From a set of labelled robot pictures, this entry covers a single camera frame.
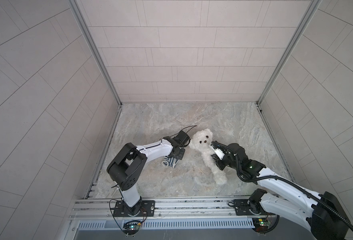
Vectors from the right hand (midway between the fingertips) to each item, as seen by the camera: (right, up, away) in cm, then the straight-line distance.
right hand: (211, 155), depth 81 cm
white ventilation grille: (-21, -28, -13) cm, 38 cm away
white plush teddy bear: (-6, +9, -4) cm, 11 cm away
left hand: (-16, -1, +10) cm, 19 cm away
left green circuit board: (-38, -27, -15) cm, 49 cm away
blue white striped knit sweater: (-24, -4, +3) cm, 25 cm away
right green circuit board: (+21, -28, -13) cm, 37 cm away
